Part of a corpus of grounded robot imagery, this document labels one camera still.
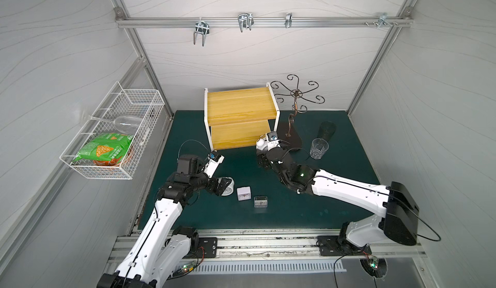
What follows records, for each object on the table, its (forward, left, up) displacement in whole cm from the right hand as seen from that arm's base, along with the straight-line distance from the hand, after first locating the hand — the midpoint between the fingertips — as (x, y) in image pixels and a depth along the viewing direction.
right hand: (267, 147), depth 78 cm
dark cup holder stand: (+23, -14, -20) cm, 34 cm away
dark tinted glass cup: (+21, -32, -13) cm, 40 cm away
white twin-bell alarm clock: (-2, +2, +4) cm, 5 cm away
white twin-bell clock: (-12, +16, -17) cm, 26 cm away
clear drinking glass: (+15, -29, -20) cm, 38 cm away
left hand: (-10, +18, -7) cm, 22 cm away
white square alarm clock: (-13, +10, -17) cm, 24 cm away
